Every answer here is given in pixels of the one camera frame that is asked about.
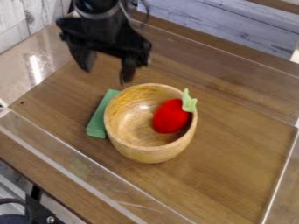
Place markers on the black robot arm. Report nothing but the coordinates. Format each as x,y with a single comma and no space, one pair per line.
100,9

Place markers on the red felt strawberry toy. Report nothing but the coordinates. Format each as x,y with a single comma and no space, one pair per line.
172,114

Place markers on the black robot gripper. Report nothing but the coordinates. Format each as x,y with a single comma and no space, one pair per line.
109,36

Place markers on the brown wooden bowl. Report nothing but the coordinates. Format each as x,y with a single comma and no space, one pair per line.
128,119

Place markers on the black table clamp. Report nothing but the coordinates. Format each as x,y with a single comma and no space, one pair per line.
36,213

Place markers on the clear acrylic tray wall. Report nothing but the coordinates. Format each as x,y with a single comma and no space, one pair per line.
234,177

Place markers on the green rectangular block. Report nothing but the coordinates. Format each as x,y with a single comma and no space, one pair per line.
96,127

